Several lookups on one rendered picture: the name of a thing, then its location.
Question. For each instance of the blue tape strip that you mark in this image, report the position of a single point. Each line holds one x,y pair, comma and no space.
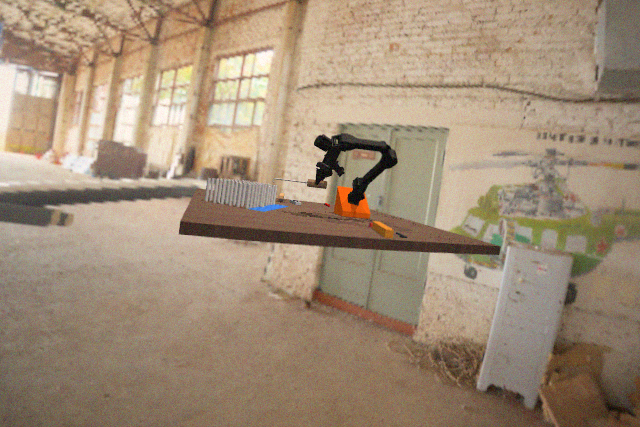
268,208

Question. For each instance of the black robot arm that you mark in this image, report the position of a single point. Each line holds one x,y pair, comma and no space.
348,142

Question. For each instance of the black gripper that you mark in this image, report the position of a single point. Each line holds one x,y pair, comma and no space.
325,168

